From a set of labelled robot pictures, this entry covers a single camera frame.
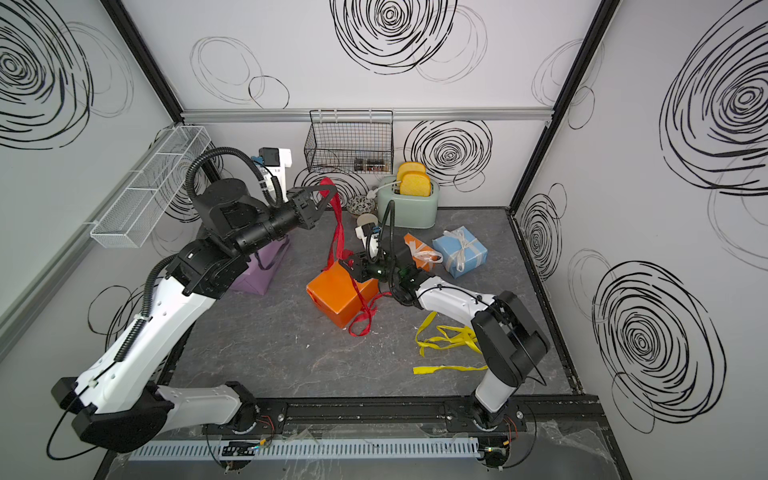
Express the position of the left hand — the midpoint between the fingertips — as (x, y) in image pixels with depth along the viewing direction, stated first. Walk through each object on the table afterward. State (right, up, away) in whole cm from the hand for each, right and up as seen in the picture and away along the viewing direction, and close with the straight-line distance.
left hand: (336, 187), depth 55 cm
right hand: (-3, -16, +24) cm, 29 cm away
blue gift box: (+30, -12, +46) cm, 56 cm away
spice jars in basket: (+5, +12, +31) cm, 34 cm away
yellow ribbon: (+27, -39, +30) cm, 56 cm away
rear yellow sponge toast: (+17, +15, +48) cm, 53 cm away
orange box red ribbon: (-4, -26, +30) cm, 40 cm away
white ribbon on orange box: (+23, -16, +41) cm, 49 cm away
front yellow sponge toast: (+19, +9, +46) cm, 51 cm away
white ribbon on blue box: (+35, -13, +43) cm, 57 cm away
